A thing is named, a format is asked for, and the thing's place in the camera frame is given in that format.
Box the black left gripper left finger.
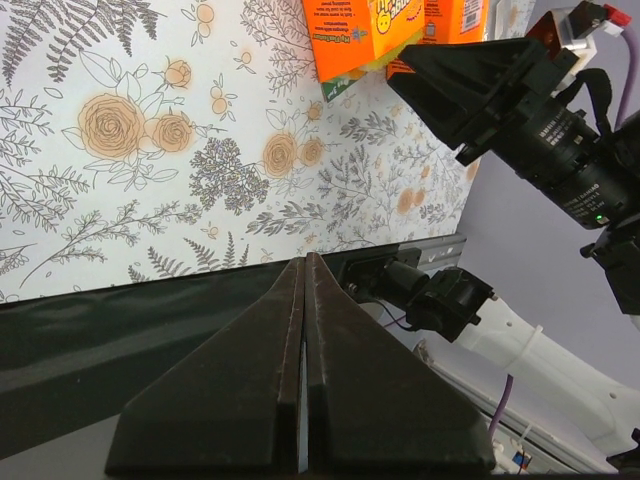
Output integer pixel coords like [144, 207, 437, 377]
[105, 259, 305, 475]

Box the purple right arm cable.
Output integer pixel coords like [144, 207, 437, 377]
[612, 27, 640, 131]

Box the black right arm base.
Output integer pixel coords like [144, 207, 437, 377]
[337, 248, 429, 311]

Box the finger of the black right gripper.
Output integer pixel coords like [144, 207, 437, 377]
[387, 38, 547, 150]

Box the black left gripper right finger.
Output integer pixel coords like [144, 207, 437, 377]
[304, 253, 496, 474]

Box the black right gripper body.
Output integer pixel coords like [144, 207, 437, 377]
[456, 50, 639, 229]

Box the orange sponge box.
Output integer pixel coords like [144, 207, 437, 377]
[302, 0, 425, 102]
[424, 0, 490, 44]

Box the floral patterned table mat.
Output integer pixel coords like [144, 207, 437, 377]
[0, 0, 546, 305]

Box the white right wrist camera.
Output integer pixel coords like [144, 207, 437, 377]
[525, 1, 632, 65]

